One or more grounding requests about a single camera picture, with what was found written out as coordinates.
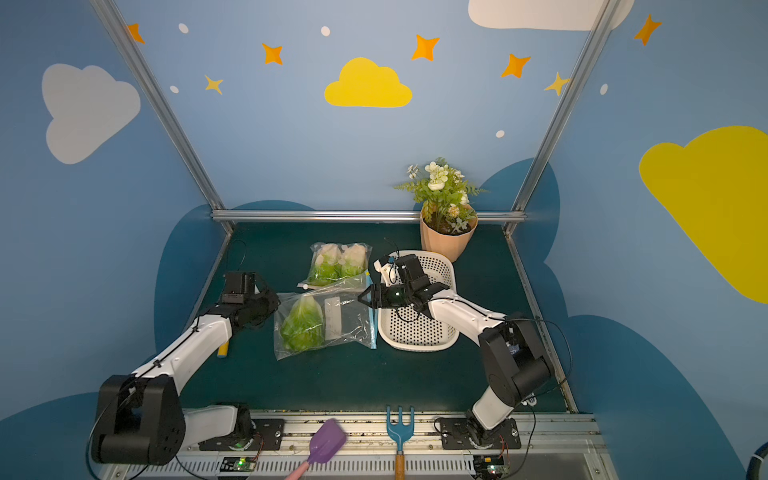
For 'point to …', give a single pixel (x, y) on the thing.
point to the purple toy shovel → (325, 442)
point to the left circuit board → (238, 464)
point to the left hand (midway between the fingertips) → (286, 296)
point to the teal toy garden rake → (400, 433)
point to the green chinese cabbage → (302, 327)
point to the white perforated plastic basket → (411, 328)
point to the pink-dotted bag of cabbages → (329, 261)
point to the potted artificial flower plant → (447, 219)
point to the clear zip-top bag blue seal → (346, 319)
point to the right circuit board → (489, 467)
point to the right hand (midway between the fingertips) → (370, 295)
